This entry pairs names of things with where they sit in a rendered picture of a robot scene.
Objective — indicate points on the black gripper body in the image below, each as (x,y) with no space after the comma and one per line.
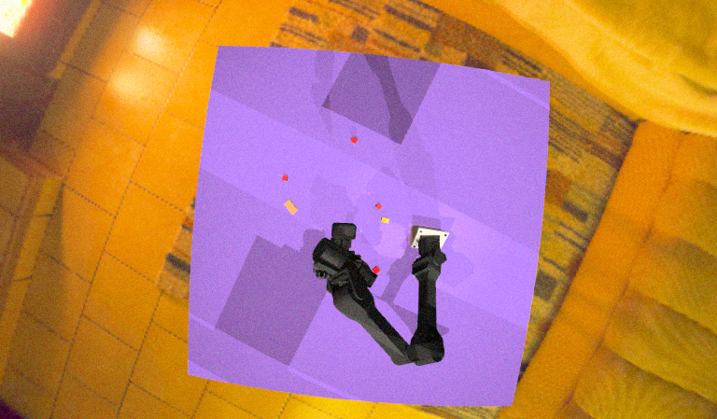
(340,233)

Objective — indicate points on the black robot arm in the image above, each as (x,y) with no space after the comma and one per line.
(356,302)

